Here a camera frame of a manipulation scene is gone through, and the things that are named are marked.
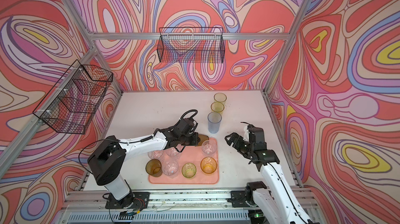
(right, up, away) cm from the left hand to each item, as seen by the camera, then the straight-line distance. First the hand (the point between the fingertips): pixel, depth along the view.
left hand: (202, 139), depth 85 cm
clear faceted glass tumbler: (-27, -9, +1) cm, 28 cm away
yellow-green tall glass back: (+12, +24, +13) cm, 30 cm away
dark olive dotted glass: (-26, -15, -3) cm, 30 cm away
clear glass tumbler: (-17, -8, +3) cm, 19 cm away
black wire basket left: (-60, +20, -18) cm, 66 cm away
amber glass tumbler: (+3, -14, -2) cm, 14 cm away
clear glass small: (+3, -5, +1) cm, 6 cm away
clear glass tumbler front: (-17, -15, -3) cm, 23 cm away
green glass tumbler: (-8, -16, -4) cm, 18 cm away
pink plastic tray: (-6, -9, +3) cm, 12 cm away
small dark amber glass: (0, 0, +4) cm, 4 cm away
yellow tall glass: (+9, +18, +12) cm, 24 cm away
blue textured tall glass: (+7, +11, +10) cm, 16 cm away
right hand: (+15, -2, -6) cm, 16 cm away
